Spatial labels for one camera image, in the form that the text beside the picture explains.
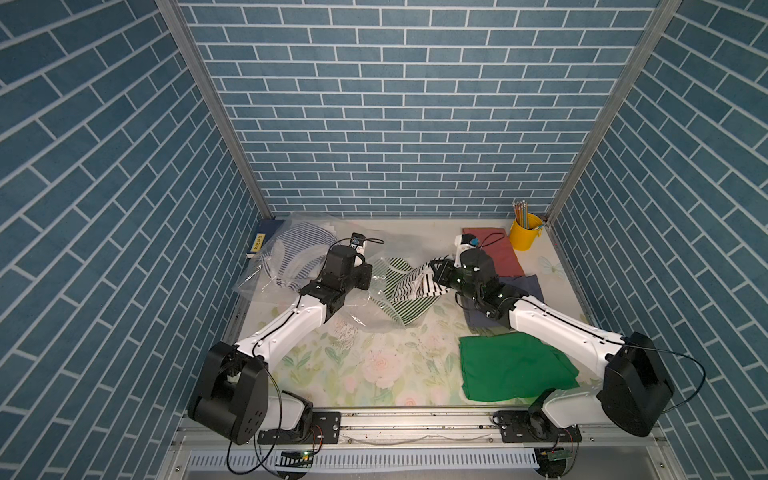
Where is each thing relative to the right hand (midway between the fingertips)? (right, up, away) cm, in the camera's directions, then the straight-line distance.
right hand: (433, 263), depth 82 cm
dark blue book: (-62, +12, +34) cm, 71 cm away
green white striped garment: (-7, -16, +12) cm, 21 cm away
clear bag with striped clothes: (-48, 0, +23) cm, 54 cm away
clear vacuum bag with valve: (-15, -13, +4) cm, 20 cm away
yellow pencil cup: (+36, +8, +28) cm, 47 cm away
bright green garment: (+22, -29, +1) cm, 36 cm away
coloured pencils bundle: (+34, +16, +23) cm, 44 cm away
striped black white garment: (-3, -6, +1) cm, 6 cm away
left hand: (-18, 0, +5) cm, 18 cm away
